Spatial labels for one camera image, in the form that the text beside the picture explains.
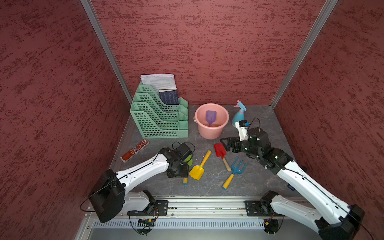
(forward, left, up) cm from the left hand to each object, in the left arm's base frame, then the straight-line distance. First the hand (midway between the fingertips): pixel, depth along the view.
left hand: (181, 178), depth 79 cm
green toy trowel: (+3, -5, +15) cm, 17 cm away
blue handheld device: (-12, -40, +30) cm, 51 cm away
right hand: (+12, -23, +17) cm, 31 cm away
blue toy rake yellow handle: (+7, -32, -6) cm, 33 cm away
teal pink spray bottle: (+41, -38, +6) cm, 56 cm away
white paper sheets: (+60, +18, +19) cm, 65 cm away
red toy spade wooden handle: (+19, -24, -6) cm, 31 cm away
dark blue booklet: (+56, +13, +9) cm, 58 cm away
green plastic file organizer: (+36, +20, +5) cm, 42 cm away
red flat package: (+14, +35, -3) cm, 38 cm away
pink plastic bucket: (+29, -20, +3) cm, 36 cm away
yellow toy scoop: (+5, -9, -5) cm, 11 cm away
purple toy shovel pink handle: (+41, -18, +3) cm, 45 cm away
